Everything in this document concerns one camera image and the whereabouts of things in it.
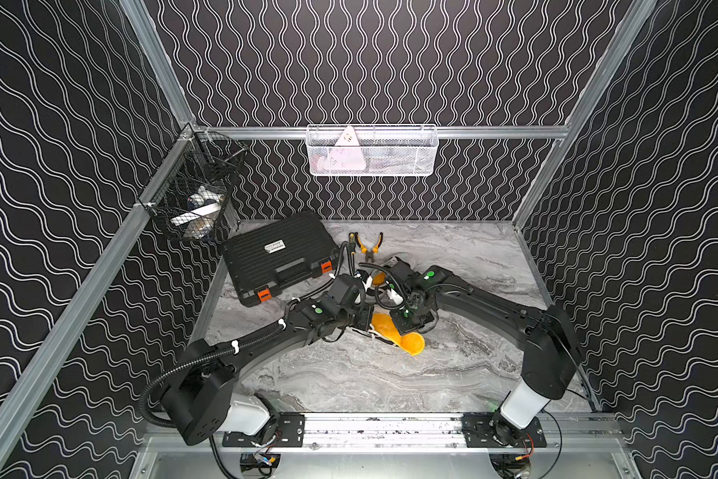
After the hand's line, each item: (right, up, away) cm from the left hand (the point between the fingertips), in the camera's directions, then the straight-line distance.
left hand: (374, 308), depth 82 cm
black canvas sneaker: (+6, +11, -14) cm, 19 cm away
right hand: (+8, -5, +1) cm, 10 cm away
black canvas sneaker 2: (-1, -6, 0) cm, 6 cm away
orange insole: (+10, -8, -3) cm, 13 cm away
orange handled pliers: (0, +15, +28) cm, 32 cm away
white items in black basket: (-46, +24, -4) cm, 51 cm away
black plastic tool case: (-34, +13, +19) cm, 41 cm away
